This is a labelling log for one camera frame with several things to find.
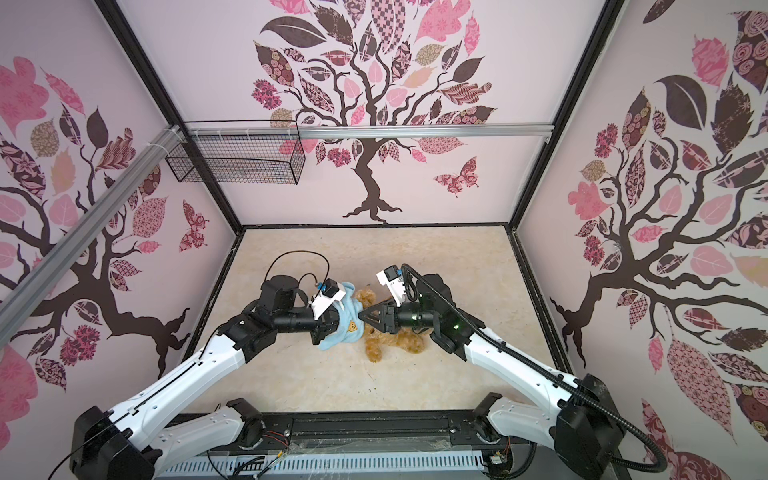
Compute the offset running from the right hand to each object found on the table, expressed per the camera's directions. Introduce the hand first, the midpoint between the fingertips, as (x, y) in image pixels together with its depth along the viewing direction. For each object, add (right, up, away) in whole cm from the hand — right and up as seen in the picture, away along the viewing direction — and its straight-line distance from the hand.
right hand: (364, 312), depth 69 cm
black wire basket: (-44, +47, +26) cm, 69 cm away
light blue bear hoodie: (-3, -2, 0) cm, 4 cm away
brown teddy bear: (+2, -10, +10) cm, 14 cm away
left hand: (-4, -4, +4) cm, 7 cm away
